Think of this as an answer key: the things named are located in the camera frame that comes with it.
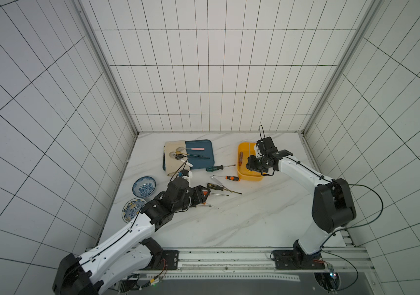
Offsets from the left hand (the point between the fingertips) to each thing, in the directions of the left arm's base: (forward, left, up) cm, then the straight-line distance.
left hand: (203, 195), depth 77 cm
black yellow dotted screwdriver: (+10, -7, -13) cm, 18 cm away
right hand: (+19, -19, -4) cm, 27 cm away
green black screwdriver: (+22, -5, -12) cm, 26 cm away
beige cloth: (+25, +19, -14) cm, 34 cm away
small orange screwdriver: (+15, -16, -12) cm, 25 cm away
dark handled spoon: (+31, +19, -13) cm, 39 cm away
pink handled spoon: (+37, +9, -14) cm, 40 cm away
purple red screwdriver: (+29, -20, -13) cm, 38 cm away
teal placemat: (+27, +3, -14) cm, 30 cm away
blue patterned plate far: (+10, +32, -13) cm, 36 cm away
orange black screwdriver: (0, -1, +3) cm, 3 cm away
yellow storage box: (+36, -24, -15) cm, 46 cm away
